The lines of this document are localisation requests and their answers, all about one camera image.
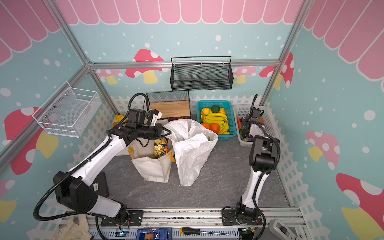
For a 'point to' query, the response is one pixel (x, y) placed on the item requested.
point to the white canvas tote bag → (150, 167)
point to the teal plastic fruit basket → (224, 104)
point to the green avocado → (215, 108)
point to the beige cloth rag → (76, 228)
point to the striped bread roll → (119, 117)
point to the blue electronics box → (154, 234)
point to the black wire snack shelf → (172, 105)
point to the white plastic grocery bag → (193, 145)
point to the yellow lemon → (205, 111)
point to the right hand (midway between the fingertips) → (249, 122)
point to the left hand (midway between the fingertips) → (170, 135)
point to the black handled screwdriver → (187, 231)
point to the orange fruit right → (215, 127)
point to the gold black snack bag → (160, 147)
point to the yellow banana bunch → (220, 118)
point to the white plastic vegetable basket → (241, 111)
